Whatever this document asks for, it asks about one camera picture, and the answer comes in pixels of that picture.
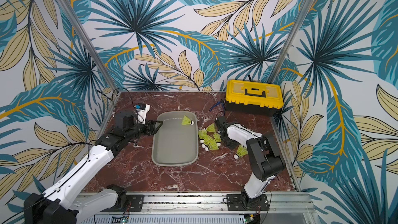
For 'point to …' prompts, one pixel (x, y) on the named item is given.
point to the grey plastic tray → (175, 144)
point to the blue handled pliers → (221, 102)
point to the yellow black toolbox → (254, 97)
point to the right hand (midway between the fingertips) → (229, 142)
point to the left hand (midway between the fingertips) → (158, 124)
